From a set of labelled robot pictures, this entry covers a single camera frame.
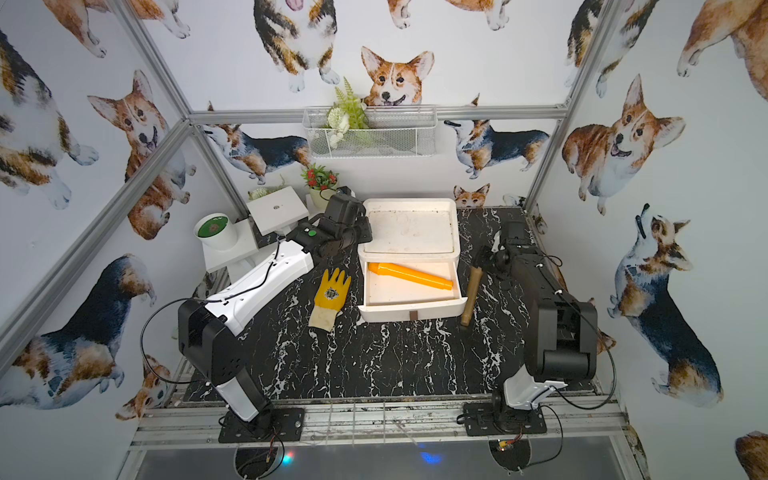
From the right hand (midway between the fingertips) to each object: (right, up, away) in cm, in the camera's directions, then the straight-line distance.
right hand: (477, 257), depth 91 cm
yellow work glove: (-46, -14, +4) cm, 48 cm away
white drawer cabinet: (-20, -2, -8) cm, 22 cm away
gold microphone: (+1, -8, +7) cm, 10 cm away
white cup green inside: (-76, +8, -6) cm, 77 cm away
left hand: (-31, +10, -9) cm, 34 cm away
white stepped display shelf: (-71, +5, +1) cm, 71 cm away
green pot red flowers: (-48, +23, +3) cm, 54 cm away
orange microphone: (-29, -2, -11) cm, 31 cm away
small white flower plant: (-74, +22, +15) cm, 79 cm away
